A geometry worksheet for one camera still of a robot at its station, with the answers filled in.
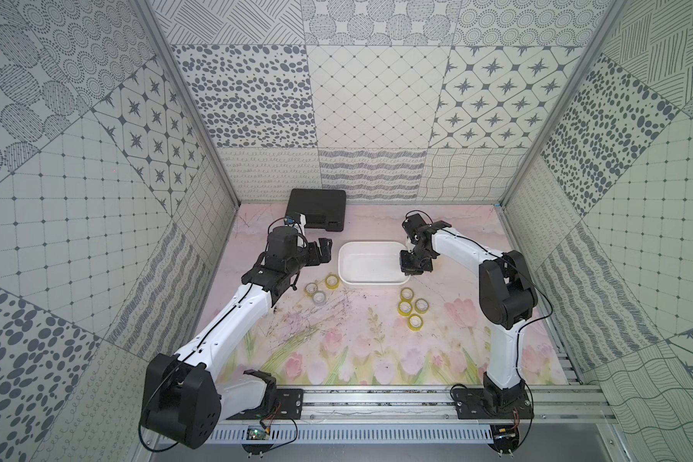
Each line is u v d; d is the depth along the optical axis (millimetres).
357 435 701
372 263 1012
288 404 732
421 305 924
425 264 839
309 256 729
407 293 951
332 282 978
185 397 393
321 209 1150
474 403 731
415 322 881
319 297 933
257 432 716
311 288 953
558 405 760
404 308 918
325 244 747
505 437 726
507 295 531
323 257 738
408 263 859
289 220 729
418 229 745
